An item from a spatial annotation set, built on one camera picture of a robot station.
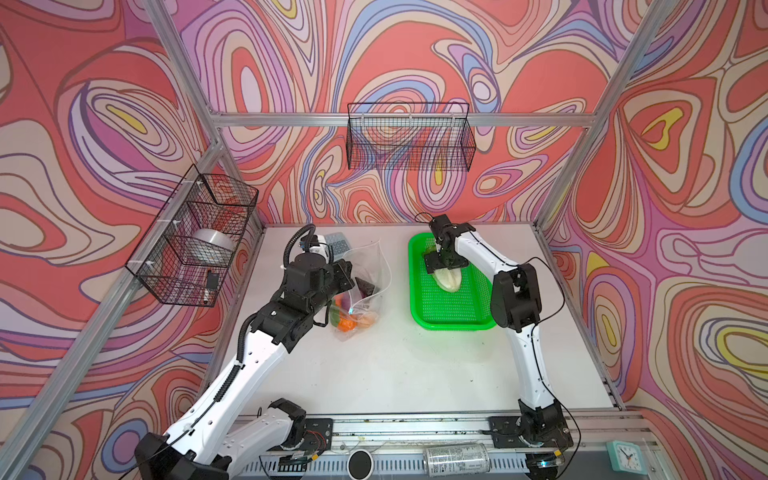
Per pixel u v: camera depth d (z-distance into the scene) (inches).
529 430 25.8
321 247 25.0
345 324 34.7
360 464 25.8
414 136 37.6
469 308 38.1
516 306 24.3
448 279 37.5
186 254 28.9
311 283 20.3
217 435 15.5
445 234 31.0
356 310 26.6
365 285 35.7
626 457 27.1
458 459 26.1
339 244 43.8
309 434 28.8
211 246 27.6
